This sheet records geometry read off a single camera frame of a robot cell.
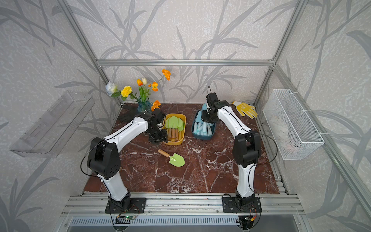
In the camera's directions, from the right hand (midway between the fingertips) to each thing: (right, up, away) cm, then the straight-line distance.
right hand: (203, 118), depth 93 cm
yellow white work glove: (+35, +8, +25) cm, 44 cm away
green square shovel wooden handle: (-20, -11, +3) cm, 23 cm away
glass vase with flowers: (-39, +18, 0) cm, 43 cm away
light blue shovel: (0, +7, 0) cm, 7 cm away
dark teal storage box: (0, -13, +6) cm, 15 cm away
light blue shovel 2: (-3, -6, +5) cm, 9 cm away
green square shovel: (-16, -7, +9) cm, 20 cm away
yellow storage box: (-14, +1, +12) cm, 19 cm away
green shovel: (-18, -26, -3) cm, 31 cm away
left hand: (-23, -14, -6) cm, 28 cm away
